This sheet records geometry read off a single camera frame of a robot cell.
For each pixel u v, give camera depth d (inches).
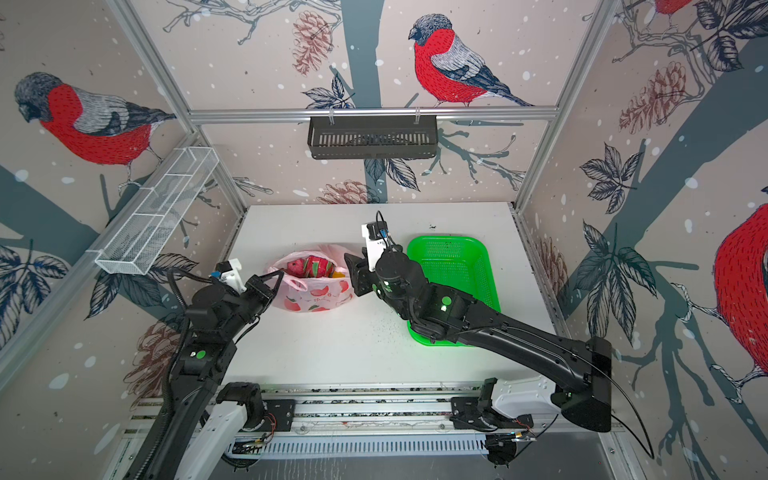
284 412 28.9
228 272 25.8
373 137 41.9
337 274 36.9
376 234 20.4
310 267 37.4
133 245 28.0
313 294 32.9
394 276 17.1
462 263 39.6
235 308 23.1
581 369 15.5
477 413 28.6
